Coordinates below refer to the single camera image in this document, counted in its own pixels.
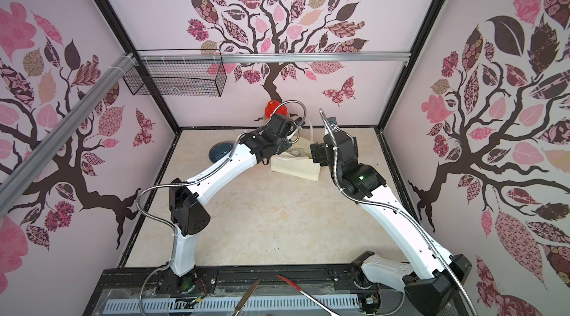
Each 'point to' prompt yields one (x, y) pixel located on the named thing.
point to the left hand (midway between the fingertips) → (277, 134)
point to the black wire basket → (177, 78)
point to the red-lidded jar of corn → (270, 107)
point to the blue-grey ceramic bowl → (219, 149)
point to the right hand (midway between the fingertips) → (332, 139)
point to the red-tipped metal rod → (313, 300)
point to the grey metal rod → (246, 297)
